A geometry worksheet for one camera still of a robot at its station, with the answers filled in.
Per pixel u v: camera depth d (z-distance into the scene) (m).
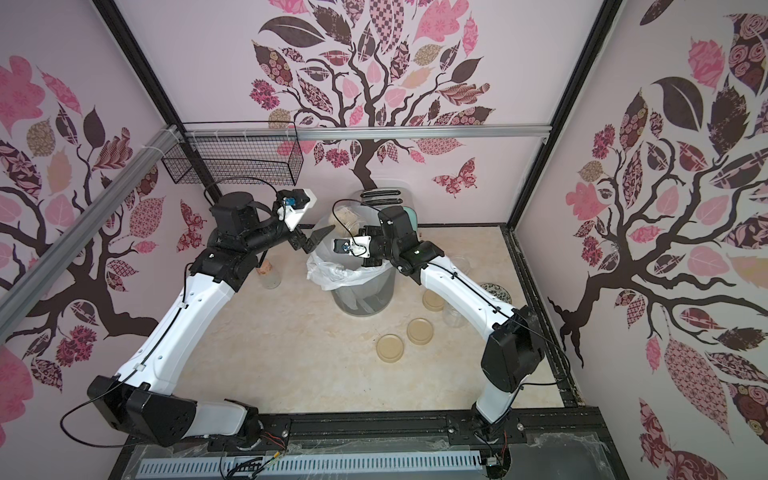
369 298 0.95
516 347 0.44
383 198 1.04
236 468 0.71
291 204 0.55
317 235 0.61
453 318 0.95
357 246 0.64
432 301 0.98
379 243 0.66
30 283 0.52
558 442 0.73
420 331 0.91
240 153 0.95
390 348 0.88
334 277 0.74
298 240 0.62
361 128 0.94
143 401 0.37
